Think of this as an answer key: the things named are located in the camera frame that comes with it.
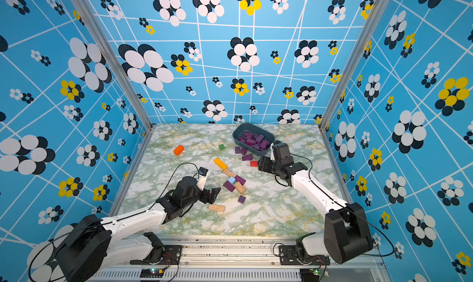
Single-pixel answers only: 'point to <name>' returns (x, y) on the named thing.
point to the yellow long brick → (220, 163)
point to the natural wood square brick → (239, 188)
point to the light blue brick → (231, 180)
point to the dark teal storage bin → (253, 138)
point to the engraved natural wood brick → (229, 173)
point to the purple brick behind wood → (238, 178)
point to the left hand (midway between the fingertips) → (215, 183)
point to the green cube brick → (222, 146)
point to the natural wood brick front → (217, 207)
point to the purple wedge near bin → (249, 157)
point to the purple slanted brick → (228, 185)
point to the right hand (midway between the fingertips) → (265, 162)
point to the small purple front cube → (241, 199)
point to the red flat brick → (254, 163)
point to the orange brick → (178, 150)
